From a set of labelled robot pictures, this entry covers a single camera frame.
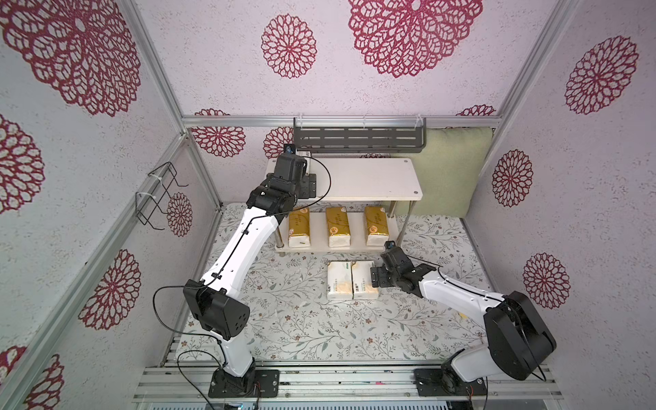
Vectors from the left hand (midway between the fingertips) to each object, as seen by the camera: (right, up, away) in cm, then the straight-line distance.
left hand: (294, 180), depth 78 cm
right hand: (+30, -30, +13) cm, 44 cm away
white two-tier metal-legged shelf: (+23, +1, +4) cm, 23 cm away
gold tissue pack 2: (+14, -14, +17) cm, 26 cm away
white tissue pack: (+15, -33, +12) cm, 38 cm away
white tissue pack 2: (+23, -34, +12) cm, 42 cm away
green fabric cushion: (+56, +8, +21) cm, 61 cm away
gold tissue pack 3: (+29, -14, +17) cm, 36 cm away
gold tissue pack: (0, -17, +14) cm, 22 cm away
